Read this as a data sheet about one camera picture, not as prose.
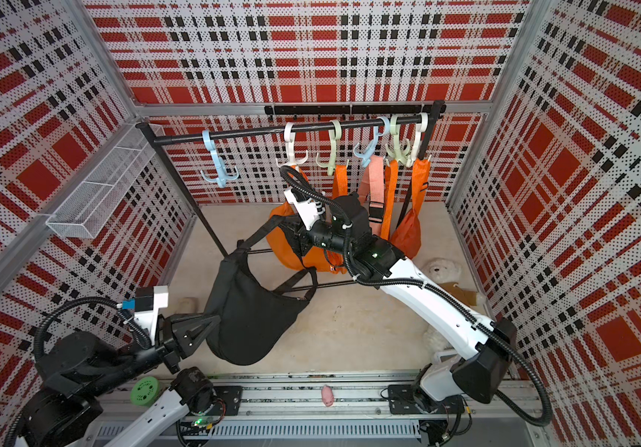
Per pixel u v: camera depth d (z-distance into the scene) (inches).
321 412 28.8
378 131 23.8
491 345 15.4
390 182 27.4
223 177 25.3
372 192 28.3
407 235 30.9
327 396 28.9
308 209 20.9
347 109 34.8
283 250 35.1
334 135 23.8
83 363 14.4
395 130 23.8
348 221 17.7
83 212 27.1
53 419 14.9
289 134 22.7
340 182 26.7
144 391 27.9
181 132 38.8
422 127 23.8
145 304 17.0
